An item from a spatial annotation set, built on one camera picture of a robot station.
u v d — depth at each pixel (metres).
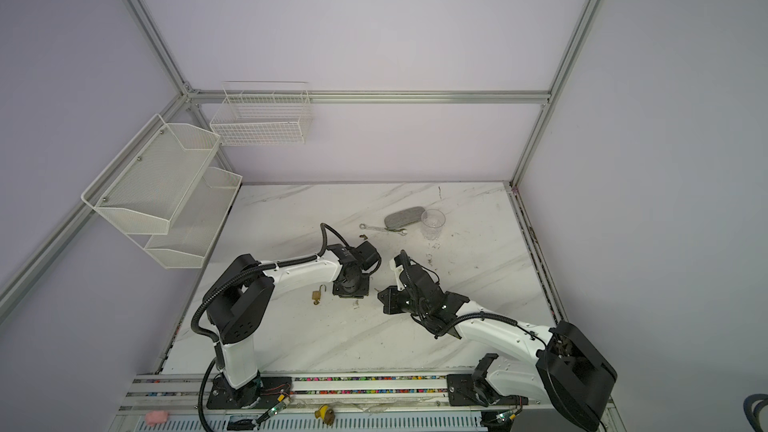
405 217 1.07
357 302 0.89
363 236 1.04
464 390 0.73
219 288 0.50
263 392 0.73
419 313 0.62
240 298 0.51
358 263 0.69
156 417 0.69
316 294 0.91
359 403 0.73
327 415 0.69
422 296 0.62
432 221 1.04
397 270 0.75
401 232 1.05
